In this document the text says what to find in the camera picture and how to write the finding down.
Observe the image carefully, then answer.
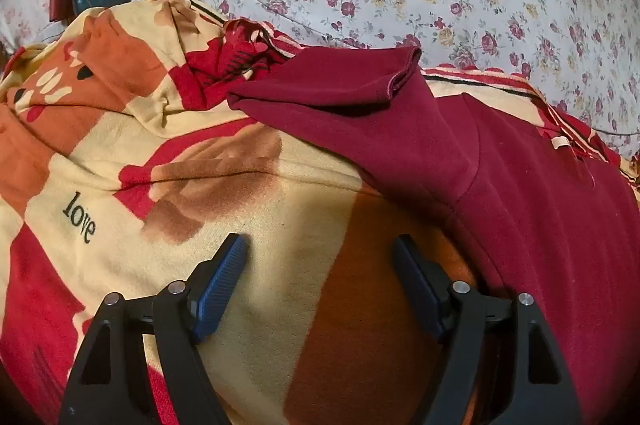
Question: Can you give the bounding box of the red and yellow printed blanket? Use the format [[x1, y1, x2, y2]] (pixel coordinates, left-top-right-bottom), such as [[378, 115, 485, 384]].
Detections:
[[0, 0, 640, 425]]

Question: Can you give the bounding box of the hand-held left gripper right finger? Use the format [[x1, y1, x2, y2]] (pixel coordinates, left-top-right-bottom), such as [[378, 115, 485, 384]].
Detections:
[[391, 234, 584, 425]]

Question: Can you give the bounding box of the maroon shirt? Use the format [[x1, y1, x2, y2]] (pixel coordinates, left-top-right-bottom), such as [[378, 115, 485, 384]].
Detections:
[[226, 46, 640, 425]]

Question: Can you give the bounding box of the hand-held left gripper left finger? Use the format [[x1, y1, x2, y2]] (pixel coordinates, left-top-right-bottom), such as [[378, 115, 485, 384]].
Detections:
[[58, 233, 250, 425]]

